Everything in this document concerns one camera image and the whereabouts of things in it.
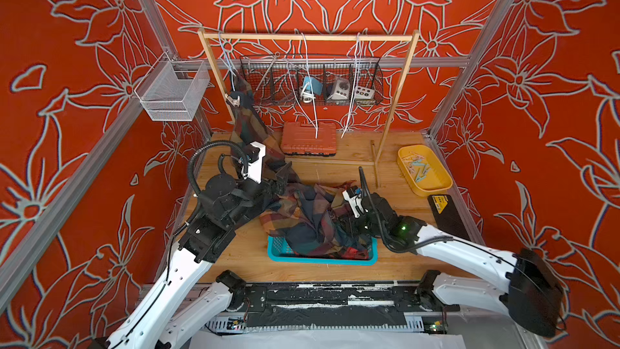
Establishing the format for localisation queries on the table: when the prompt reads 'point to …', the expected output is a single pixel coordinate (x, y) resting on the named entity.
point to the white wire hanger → (312, 119)
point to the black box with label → (446, 216)
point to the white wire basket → (165, 98)
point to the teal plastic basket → (279, 250)
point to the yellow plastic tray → (437, 180)
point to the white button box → (364, 93)
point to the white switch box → (341, 90)
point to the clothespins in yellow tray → (416, 164)
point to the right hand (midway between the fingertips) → (333, 220)
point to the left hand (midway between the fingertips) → (274, 154)
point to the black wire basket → (269, 77)
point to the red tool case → (299, 139)
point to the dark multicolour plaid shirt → (313, 221)
